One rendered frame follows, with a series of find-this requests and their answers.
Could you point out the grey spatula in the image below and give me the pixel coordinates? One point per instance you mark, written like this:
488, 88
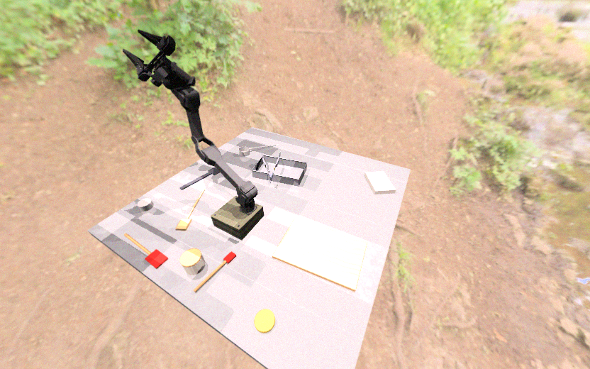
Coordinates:
212, 171

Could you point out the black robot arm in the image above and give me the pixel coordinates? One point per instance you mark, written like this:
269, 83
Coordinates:
190, 101

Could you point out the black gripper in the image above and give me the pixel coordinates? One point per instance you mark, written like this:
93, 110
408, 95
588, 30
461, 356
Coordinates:
166, 46

